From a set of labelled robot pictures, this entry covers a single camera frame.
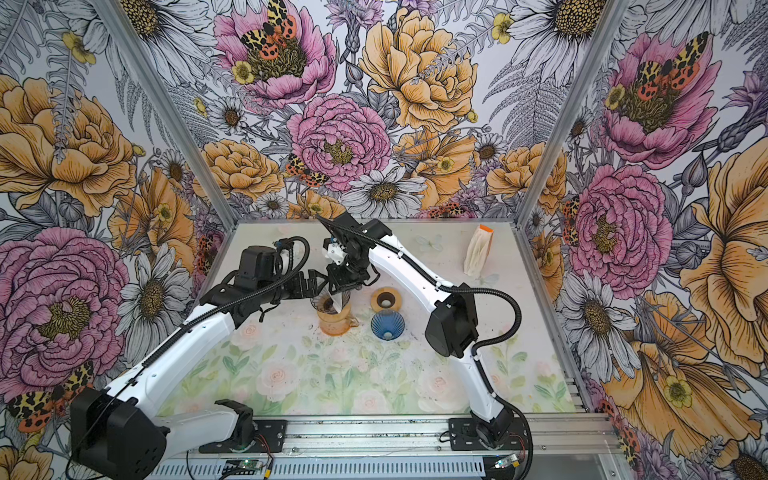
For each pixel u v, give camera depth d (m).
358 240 0.60
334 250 0.78
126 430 0.38
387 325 0.90
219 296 0.56
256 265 0.61
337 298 0.77
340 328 0.92
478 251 1.03
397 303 0.97
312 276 0.73
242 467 0.71
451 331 0.53
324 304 0.87
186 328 0.49
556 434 0.76
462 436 0.74
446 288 0.54
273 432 0.74
